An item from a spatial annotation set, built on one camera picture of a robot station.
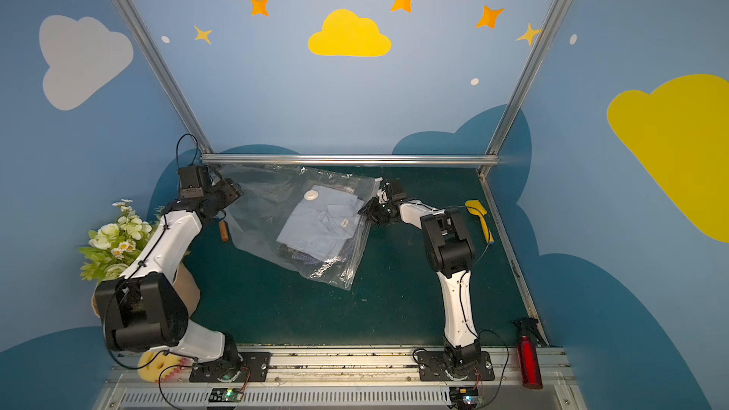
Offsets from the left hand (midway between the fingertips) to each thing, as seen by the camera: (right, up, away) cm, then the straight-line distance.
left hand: (238, 186), depth 87 cm
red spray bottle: (+84, -45, -12) cm, 96 cm away
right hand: (+40, -8, +17) cm, 44 cm away
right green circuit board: (+65, -54, -16) cm, 86 cm away
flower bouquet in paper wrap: (-16, -15, -25) cm, 33 cm away
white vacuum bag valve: (+19, -3, +19) cm, 27 cm away
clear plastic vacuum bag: (+2, -2, +23) cm, 23 cm away
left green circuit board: (+4, -54, -16) cm, 56 cm away
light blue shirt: (+24, -12, +11) cm, 29 cm away
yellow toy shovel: (+83, -7, +24) cm, 87 cm away
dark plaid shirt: (+31, -24, +2) cm, 40 cm away
